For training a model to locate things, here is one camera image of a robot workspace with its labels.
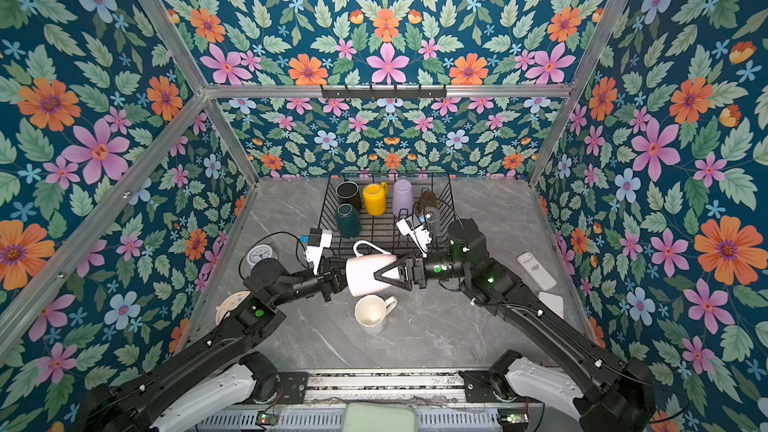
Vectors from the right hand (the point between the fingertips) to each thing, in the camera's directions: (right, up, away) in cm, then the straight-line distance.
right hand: (381, 272), depth 61 cm
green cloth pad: (-1, -35, +7) cm, 36 cm away
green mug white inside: (-13, +9, +33) cm, 36 cm away
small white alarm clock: (-42, -2, +34) cm, 55 cm away
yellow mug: (-5, +16, +40) cm, 43 cm away
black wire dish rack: (-2, +11, +46) cm, 48 cm away
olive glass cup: (+13, +16, +43) cm, 48 cm away
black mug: (-15, +18, +41) cm, 47 cm away
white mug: (-4, +1, -3) cm, 5 cm away
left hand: (-3, +1, 0) cm, 3 cm away
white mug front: (-5, -16, +21) cm, 26 cm away
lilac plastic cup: (+4, +15, +39) cm, 42 cm away
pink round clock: (-47, -16, +23) cm, 55 cm away
